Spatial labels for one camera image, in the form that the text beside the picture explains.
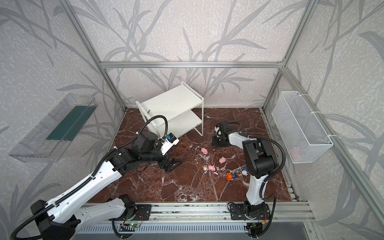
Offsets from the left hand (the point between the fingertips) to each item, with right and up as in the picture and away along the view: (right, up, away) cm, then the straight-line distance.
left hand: (179, 152), depth 70 cm
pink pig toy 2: (+24, -9, +21) cm, 33 cm away
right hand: (+20, +3, +30) cm, 36 cm away
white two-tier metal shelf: (+1, +22, +6) cm, 23 cm away
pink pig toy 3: (+17, -13, +17) cm, 27 cm away
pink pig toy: (+13, -4, +24) cm, 28 cm away
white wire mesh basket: (+53, +8, -9) cm, 54 cm away
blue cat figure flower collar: (+13, -14, +17) cm, 25 cm away
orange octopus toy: (+27, -17, +14) cm, 35 cm away
